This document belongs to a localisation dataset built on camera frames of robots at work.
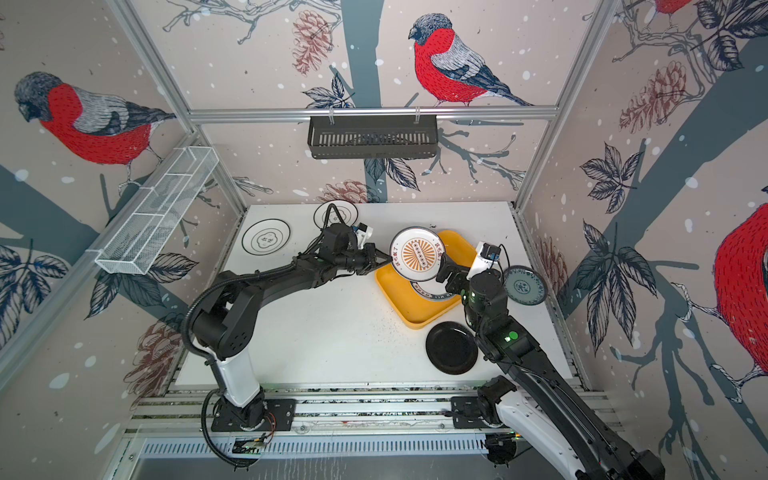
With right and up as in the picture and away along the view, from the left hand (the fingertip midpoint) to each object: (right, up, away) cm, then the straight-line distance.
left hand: (398, 255), depth 85 cm
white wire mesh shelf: (-64, +4, -14) cm, 66 cm away
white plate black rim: (-51, +5, +27) cm, 58 cm away
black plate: (+16, -27, +1) cm, 31 cm away
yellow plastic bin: (+4, -18, +7) cm, 19 cm away
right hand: (+15, +1, -11) cm, 19 cm away
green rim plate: (+11, -11, +7) cm, 17 cm away
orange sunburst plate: (+6, 0, +5) cm, 8 cm away
